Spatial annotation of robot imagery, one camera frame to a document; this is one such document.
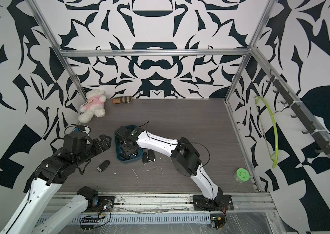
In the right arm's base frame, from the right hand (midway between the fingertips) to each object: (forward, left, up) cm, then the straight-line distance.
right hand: (129, 146), depth 87 cm
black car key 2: (-9, +15, -6) cm, 19 cm away
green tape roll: (-16, -62, -4) cm, 64 cm away
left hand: (-5, +8, +17) cm, 19 cm away
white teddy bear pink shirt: (+31, +29, +2) cm, 42 cm away
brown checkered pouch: (+41, +11, -3) cm, 43 cm away
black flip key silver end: (-5, -9, -7) cm, 12 cm away
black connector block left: (-36, +17, -9) cm, 41 cm away
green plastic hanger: (-15, -70, +16) cm, 73 cm away
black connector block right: (-36, -47, -9) cm, 59 cm away
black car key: (-3, -13, -6) cm, 14 cm away
